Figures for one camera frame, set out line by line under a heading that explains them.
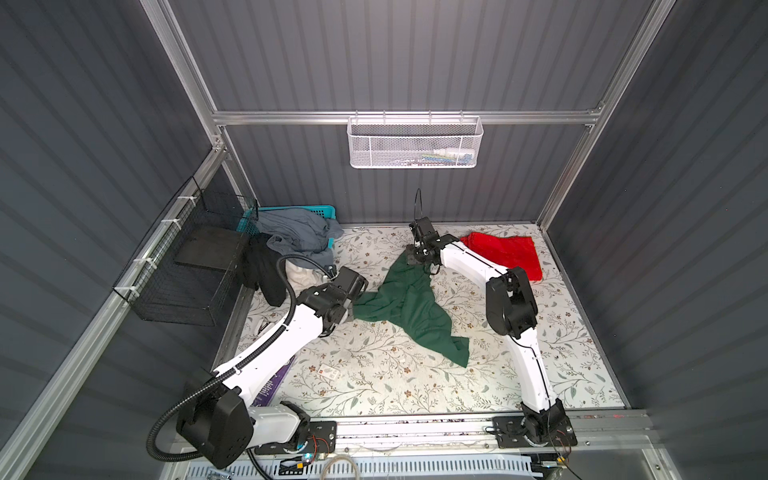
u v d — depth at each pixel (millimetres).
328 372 827
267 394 788
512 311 610
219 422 394
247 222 1037
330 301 574
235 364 427
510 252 1086
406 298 961
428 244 796
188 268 738
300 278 1041
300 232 1090
